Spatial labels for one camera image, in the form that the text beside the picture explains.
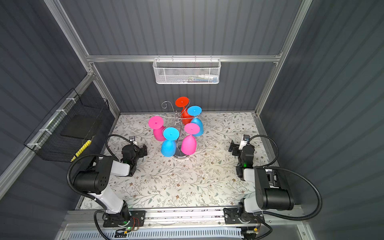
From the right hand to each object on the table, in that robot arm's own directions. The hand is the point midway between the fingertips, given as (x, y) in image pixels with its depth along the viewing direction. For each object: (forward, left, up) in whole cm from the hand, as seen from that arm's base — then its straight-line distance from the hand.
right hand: (243, 142), depth 90 cm
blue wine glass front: (-11, +43, +12) cm, 46 cm away
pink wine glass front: (-10, +32, +13) cm, 36 cm away
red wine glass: (+9, +35, +24) cm, 44 cm away
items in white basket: (+30, +26, +25) cm, 47 cm away
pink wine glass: (-4, +48, +22) cm, 53 cm away
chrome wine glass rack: (-11, +37, +6) cm, 39 cm away
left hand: (0, +67, -5) cm, 67 cm away
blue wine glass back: (+3, +29, +23) cm, 37 cm away
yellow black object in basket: (-13, +81, +17) cm, 84 cm away
